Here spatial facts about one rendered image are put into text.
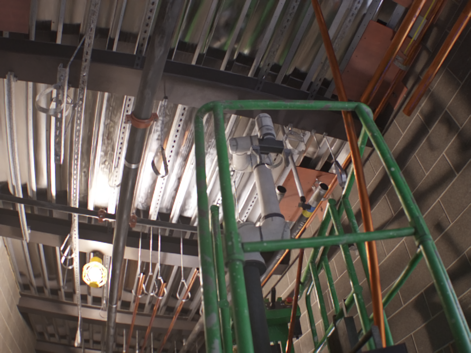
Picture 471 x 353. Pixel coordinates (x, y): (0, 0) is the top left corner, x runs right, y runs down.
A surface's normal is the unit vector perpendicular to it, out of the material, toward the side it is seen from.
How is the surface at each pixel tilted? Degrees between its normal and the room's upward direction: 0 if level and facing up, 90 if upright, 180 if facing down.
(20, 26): 180
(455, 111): 90
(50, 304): 90
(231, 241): 90
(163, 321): 90
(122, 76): 180
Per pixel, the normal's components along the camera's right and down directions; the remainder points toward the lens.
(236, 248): 0.42, -0.66
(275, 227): -0.07, -0.66
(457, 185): -0.94, -0.15
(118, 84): 0.11, 0.72
